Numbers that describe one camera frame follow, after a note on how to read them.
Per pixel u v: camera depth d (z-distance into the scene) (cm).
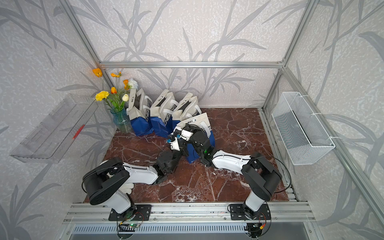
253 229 76
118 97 91
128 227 72
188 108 87
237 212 74
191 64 98
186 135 71
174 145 72
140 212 73
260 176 45
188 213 75
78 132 67
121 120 99
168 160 63
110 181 45
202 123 83
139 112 87
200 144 61
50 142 64
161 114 87
